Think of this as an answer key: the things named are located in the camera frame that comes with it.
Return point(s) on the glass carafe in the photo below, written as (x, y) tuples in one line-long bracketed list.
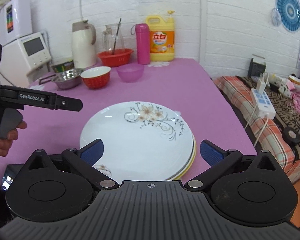
[(108, 37)]

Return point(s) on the black rimmed white plate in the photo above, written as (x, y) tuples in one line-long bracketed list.
[(183, 168)]

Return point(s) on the pink thermos bottle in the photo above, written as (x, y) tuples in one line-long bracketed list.
[(141, 31)]

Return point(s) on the black tape roll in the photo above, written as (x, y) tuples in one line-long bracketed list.
[(290, 136)]

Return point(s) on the purple plastic bowl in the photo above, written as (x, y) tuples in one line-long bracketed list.
[(130, 72)]

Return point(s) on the green instant noodle bowl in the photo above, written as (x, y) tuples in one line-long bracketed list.
[(62, 66)]

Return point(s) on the person's left hand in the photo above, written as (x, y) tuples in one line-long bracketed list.
[(6, 144)]

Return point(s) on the patterned side table cloth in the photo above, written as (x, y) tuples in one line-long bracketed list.
[(237, 91)]

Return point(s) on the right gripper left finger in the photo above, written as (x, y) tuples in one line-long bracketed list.
[(81, 163)]

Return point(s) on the black straw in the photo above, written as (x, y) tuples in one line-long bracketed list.
[(116, 37)]

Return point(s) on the red plastic basket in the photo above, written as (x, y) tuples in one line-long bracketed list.
[(119, 58)]

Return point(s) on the white water purifier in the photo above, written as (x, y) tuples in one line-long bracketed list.
[(15, 21)]

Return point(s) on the black small box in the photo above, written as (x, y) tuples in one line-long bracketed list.
[(255, 68)]

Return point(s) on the black rectangular frame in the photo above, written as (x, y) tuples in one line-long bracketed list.
[(46, 79)]

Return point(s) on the blue wall decoration plates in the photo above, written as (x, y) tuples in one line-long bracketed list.
[(287, 13)]

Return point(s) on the floral white plate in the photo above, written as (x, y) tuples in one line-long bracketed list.
[(142, 141)]

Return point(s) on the red ceramic bowl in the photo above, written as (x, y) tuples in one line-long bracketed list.
[(97, 77)]

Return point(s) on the purple floral tablecloth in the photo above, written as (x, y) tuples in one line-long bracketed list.
[(182, 86)]

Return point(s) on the white power strip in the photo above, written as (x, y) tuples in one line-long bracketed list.
[(264, 107)]

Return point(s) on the yellow detergent bottle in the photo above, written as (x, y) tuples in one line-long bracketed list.
[(161, 37)]

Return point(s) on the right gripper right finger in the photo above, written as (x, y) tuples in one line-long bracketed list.
[(221, 163)]

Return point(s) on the stainless steel bowl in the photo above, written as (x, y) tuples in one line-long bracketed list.
[(68, 79)]

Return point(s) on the white water dispenser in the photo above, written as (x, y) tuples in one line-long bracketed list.
[(24, 60)]

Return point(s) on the cream thermos jug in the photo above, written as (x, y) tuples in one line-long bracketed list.
[(83, 44)]

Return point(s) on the small ceramic bowl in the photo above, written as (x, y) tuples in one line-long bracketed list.
[(295, 81)]

